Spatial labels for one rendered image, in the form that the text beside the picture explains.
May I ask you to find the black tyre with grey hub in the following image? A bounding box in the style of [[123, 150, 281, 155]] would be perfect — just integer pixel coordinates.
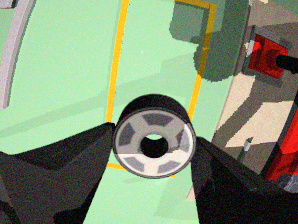
[[110, 95, 197, 179]]

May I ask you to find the yellow rectangular outline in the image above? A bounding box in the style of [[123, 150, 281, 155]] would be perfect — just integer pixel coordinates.
[[105, 0, 217, 171]]

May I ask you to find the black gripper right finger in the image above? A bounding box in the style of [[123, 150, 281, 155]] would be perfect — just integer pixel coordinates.
[[190, 136, 298, 224]]

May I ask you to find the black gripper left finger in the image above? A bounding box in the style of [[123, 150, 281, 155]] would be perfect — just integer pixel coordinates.
[[0, 121, 116, 224]]

